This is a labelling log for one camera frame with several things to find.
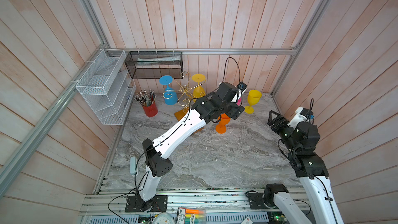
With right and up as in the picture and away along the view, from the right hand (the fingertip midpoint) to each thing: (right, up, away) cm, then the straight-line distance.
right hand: (274, 114), depth 68 cm
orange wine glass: (-18, -11, +33) cm, 39 cm away
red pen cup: (-65, +1, +34) cm, 73 cm away
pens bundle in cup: (-66, +8, +25) cm, 71 cm away
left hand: (-18, +4, +3) cm, 18 cm away
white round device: (-50, -46, -1) cm, 68 cm away
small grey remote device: (-69, -28, +13) cm, 75 cm away
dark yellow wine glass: (-34, +11, +16) cm, 39 cm away
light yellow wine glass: (+3, +10, +31) cm, 32 cm away
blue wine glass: (-48, +8, +6) cm, 49 cm away
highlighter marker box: (-40, -46, +1) cm, 61 cm away
